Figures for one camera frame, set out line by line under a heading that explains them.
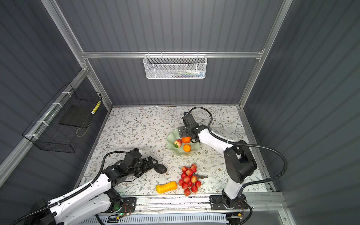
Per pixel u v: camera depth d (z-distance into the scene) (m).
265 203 0.74
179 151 0.93
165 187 0.75
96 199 0.60
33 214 0.39
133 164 0.63
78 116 0.76
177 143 0.93
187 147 0.91
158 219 0.77
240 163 0.47
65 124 0.74
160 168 0.82
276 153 0.42
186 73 0.93
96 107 0.82
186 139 0.95
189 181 0.77
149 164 0.72
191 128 0.69
